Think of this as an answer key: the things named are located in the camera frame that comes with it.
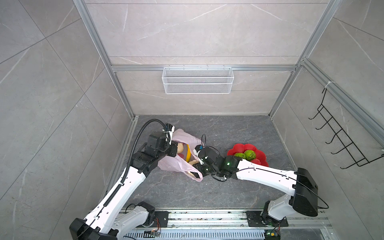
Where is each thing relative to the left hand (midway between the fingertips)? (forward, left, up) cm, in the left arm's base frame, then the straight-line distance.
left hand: (174, 138), depth 74 cm
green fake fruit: (0, -44, -19) cm, 48 cm away
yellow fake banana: (+2, -7, -19) cm, 20 cm away
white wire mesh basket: (+46, -14, +4) cm, 48 cm away
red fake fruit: (-4, -48, -20) cm, 52 cm away
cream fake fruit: (+8, -1, -21) cm, 22 cm away
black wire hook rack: (-15, -78, +7) cm, 79 cm away
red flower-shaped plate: (+7, -41, -23) cm, 48 cm away
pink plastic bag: (-13, -2, -2) cm, 13 cm away
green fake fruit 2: (0, -39, -19) cm, 43 cm away
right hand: (-11, -9, -11) cm, 19 cm away
